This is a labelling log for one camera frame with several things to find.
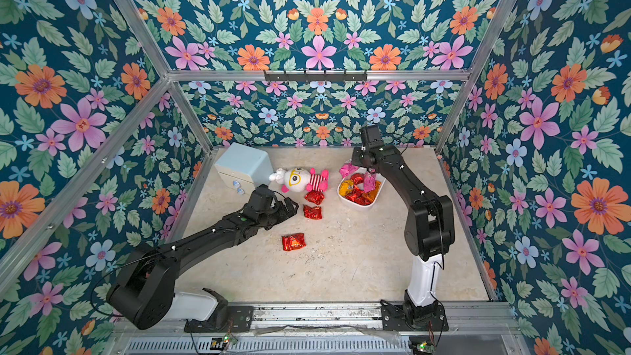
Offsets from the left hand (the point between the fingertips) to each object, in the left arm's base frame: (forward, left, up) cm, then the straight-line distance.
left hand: (294, 208), depth 88 cm
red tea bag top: (+9, -7, -8) cm, 14 cm away
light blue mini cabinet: (+18, +20, +3) cm, 27 cm away
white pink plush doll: (+14, -1, -2) cm, 15 cm away
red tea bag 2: (+15, -26, -5) cm, 31 cm away
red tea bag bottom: (+7, -24, -6) cm, 26 cm away
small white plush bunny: (+20, +8, -5) cm, 22 cm away
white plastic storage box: (+1, -24, -4) cm, 25 cm away
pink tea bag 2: (+12, -30, -3) cm, 32 cm away
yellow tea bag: (+9, -19, -1) cm, 21 cm away
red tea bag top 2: (+2, -6, -8) cm, 10 cm away
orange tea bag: (+7, -31, -6) cm, 32 cm away
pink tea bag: (+11, -20, +7) cm, 24 cm away
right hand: (+16, -25, +8) cm, 31 cm away
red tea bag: (-10, +2, -7) cm, 12 cm away
